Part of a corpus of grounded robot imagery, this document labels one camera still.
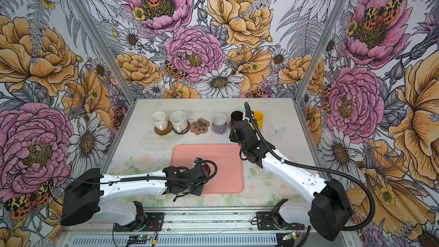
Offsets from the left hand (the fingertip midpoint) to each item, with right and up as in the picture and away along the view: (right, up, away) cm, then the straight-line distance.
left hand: (196, 189), depth 80 cm
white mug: (-23, +31, +17) cm, 42 cm away
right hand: (+19, +26, +2) cm, 32 cm away
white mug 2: (-14, +31, +21) cm, 40 cm away
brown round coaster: (-21, +26, +25) cm, 41 cm away
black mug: (+20, +32, +19) cm, 42 cm away
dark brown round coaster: (-11, +25, +24) cm, 36 cm away
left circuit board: (-22, -16, -9) cm, 29 cm away
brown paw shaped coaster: (-2, +27, +27) cm, 39 cm away
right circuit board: (+41, -15, -9) cm, 45 cm away
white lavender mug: (+10, +30, +25) cm, 40 cm away
